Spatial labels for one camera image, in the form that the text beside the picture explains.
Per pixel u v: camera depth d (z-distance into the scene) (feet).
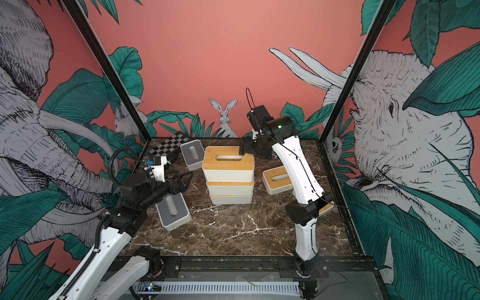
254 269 2.46
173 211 2.89
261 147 1.91
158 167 2.04
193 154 3.60
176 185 2.07
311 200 1.52
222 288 2.30
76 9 2.29
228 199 2.95
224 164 2.40
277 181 3.14
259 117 1.76
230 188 2.64
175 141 3.76
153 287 2.31
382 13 2.30
